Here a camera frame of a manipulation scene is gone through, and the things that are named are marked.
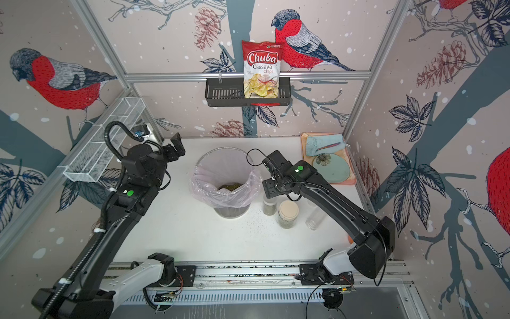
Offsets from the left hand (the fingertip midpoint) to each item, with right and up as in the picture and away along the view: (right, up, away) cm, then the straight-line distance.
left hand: (168, 132), depth 67 cm
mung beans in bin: (+17, -24, +30) cm, 42 cm away
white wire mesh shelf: (-32, -9, +5) cm, 34 cm away
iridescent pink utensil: (+73, -3, +50) cm, 88 cm away
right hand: (+37, -20, +10) cm, 44 cm away
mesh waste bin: (+17, -13, +18) cm, 28 cm away
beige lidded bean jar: (+43, -31, +8) cm, 53 cm away
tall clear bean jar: (+57, -35, +21) cm, 70 cm away
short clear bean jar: (+36, -29, +15) cm, 49 cm away
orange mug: (+71, -45, +16) cm, 85 cm away
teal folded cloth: (+64, -1, +48) cm, 80 cm away
